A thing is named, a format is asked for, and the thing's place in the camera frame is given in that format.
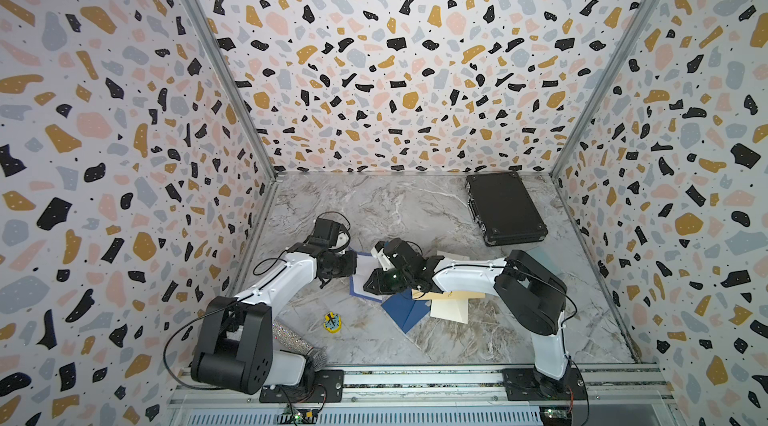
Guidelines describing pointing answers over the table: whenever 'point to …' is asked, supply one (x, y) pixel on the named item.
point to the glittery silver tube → (290, 338)
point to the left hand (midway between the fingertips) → (356, 265)
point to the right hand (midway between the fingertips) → (364, 289)
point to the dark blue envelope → (405, 311)
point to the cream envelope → (456, 310)
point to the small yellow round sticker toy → (332, 322)
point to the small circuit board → (301, 416)
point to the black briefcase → (504, 209)
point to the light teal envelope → (541, 254)
